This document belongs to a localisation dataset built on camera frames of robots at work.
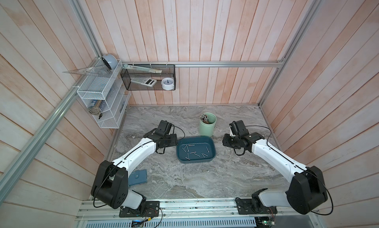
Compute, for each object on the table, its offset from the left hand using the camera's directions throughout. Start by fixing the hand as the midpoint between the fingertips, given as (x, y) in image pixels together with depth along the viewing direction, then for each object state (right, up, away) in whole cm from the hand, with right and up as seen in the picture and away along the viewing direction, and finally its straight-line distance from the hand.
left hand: (172, 142), depth 87 cm
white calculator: (-20, +40, +11) cm, 46 cm away
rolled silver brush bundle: (-40, +19, -11) cm, 45 cm away
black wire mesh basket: (-4, +48, +13) cm, 50 cm away
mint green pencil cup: (+22, +7, +8) cm, 25 cm away
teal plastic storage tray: (+15, -6, +8) cm, 18 cm away
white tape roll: (-4, +37, +7) cm, 38 cm away
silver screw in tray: (+14, -8, +5) cm, 17 cm away
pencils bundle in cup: (+20, +15, +3) cm, 25 cm away
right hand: (+31, +2, 0) cm, 31 cm away
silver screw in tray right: (+22, -6, +8) cm, 24 cm away
